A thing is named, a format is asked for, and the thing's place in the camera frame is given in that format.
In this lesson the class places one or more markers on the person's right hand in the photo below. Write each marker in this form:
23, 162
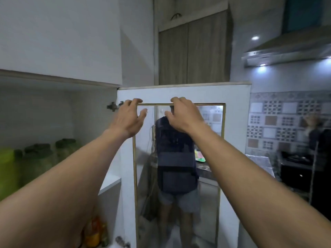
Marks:
187, 118

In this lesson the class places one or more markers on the person's left hand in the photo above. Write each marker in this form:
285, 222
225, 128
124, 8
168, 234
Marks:
126, 121

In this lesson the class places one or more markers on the wood grain glass cabinet door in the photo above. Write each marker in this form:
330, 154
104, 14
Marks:
235, 121

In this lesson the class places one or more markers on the wood grain kitchen cabinet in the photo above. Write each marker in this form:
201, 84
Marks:
38, 105

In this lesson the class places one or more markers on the lime green pitcher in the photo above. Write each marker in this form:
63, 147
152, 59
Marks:
7, 173

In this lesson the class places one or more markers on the person's left forearm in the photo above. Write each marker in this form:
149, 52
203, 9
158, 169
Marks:
64, 183

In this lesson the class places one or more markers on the person's right forearm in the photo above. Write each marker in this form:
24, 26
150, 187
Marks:
258, 193

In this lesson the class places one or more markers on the white upper cabinet door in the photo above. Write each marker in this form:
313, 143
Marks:
59, 36

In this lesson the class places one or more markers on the metal door hinge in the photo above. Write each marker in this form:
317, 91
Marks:
121, 241
112, 106

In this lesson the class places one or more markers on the colourful plate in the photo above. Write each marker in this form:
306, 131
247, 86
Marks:
200, 156

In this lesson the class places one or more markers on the tall wood grain cupboard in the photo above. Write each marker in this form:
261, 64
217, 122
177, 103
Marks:
196, 49

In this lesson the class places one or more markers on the foil covered kitchen counter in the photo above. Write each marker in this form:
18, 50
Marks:
258, 162

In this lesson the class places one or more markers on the round ceiling light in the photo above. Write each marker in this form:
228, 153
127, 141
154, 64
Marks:
255, 38

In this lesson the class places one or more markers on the small green bottle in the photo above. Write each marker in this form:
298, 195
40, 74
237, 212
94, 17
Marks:
104, 235

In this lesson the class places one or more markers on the black gas stove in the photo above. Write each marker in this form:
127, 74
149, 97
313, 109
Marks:
297, 158

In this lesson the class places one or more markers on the steel range hood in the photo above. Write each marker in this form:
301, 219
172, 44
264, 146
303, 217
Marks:
284, 49

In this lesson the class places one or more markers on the blue window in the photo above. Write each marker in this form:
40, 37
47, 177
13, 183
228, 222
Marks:
302, 12

